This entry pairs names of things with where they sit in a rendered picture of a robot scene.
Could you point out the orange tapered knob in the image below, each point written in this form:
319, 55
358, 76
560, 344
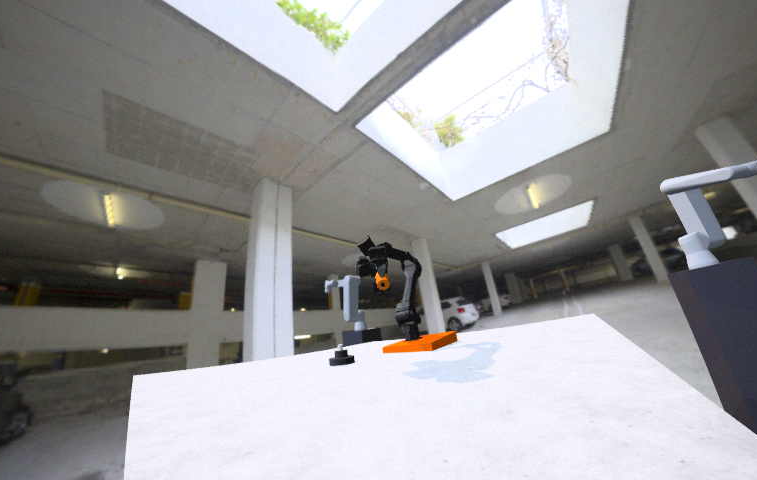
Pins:
382, 283

